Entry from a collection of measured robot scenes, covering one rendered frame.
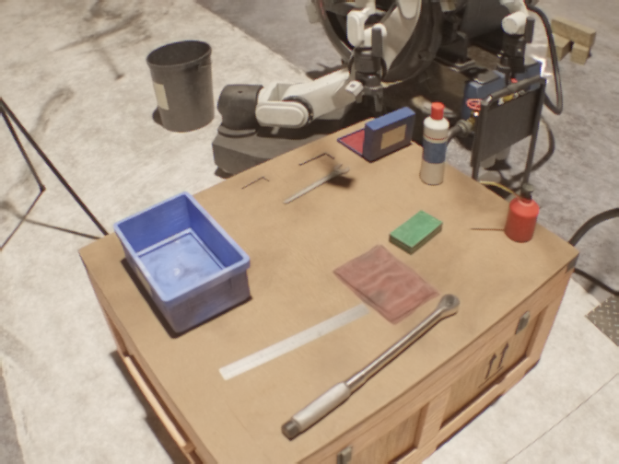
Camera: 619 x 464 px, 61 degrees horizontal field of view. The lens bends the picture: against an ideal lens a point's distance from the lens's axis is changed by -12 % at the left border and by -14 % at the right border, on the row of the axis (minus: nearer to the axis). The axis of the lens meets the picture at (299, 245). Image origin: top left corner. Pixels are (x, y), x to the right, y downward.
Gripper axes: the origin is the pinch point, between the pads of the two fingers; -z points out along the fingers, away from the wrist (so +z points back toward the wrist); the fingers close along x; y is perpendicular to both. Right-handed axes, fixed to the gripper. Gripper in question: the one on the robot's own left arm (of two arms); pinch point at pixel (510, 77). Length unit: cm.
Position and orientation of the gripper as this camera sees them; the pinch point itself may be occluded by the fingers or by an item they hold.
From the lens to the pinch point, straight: 227.2
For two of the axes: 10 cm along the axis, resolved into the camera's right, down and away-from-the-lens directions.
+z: -0.5, -7.5, -6.7
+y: -1.3, -6.6, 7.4
